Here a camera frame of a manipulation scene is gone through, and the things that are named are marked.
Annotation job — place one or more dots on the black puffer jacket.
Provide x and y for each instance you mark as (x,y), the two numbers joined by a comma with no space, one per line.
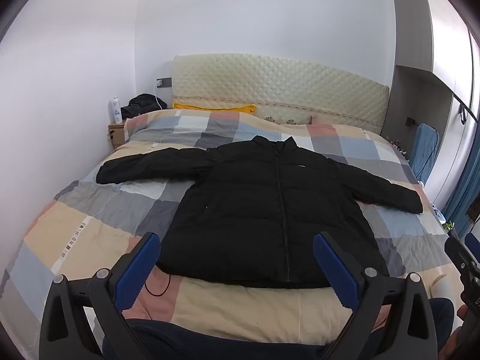
(255,210)

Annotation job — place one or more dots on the black wall plug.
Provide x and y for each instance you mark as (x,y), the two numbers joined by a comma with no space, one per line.
(410,122)

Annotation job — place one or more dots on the cream floral pillow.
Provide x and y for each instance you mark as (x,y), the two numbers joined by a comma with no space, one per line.
(285,117)

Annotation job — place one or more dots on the cream quilted headboard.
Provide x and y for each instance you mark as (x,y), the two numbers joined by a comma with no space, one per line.
(277,82)

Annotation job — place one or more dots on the grey wall socket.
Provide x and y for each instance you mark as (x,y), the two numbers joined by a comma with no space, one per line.
(164,82)

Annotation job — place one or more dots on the blue curtain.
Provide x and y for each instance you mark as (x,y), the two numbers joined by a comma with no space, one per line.
(463,187)

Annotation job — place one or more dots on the patchwork checked quilt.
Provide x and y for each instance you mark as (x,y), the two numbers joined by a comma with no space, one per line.
(93,228)

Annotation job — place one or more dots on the row of small bottles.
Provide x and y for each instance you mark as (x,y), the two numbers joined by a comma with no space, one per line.
(399,145)

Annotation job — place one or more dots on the white spray bottle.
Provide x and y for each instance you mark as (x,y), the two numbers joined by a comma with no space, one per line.
(116,110)

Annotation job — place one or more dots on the yellow pillow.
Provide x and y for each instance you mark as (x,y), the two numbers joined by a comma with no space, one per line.
(215,107)

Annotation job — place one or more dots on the blue cloth on chair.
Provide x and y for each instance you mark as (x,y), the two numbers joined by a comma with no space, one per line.
(423,150)

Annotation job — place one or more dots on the person's right hand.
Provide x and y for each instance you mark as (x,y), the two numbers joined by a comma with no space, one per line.
(452,341)

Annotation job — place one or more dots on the black bag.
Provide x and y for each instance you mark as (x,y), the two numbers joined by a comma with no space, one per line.
(142,105)

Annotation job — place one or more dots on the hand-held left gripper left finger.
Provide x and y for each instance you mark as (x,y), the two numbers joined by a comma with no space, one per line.
(135,270)

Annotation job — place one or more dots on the wooden nightstand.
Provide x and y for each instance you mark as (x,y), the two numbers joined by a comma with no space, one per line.
(117,134)

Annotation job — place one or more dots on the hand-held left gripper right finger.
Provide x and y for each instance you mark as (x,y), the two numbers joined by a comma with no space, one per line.
(337,270)

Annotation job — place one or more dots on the grey and white wardrobe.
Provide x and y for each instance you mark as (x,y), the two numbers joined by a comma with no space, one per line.
(431,63)

